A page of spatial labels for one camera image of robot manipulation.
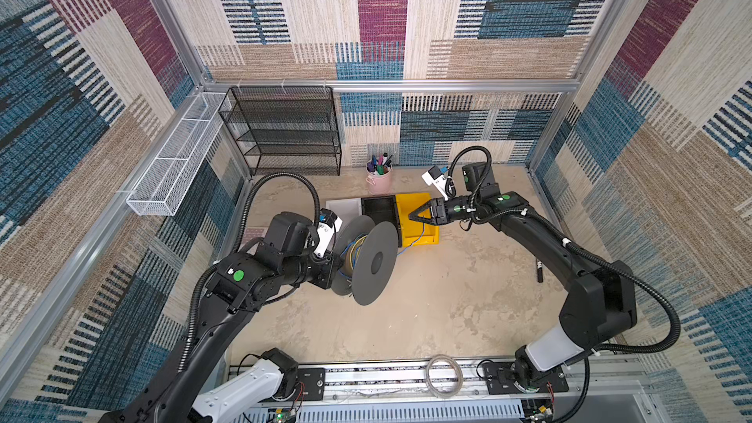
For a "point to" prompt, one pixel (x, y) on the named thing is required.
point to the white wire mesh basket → (165, 186)
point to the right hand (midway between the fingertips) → (414, 220)
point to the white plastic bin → (346, 210)
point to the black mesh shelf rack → (285, 131)
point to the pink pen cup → (379, 177)
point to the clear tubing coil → (459, 383)
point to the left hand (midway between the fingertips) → (343, 258)
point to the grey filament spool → (369, 252)
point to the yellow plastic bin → (415, 232)
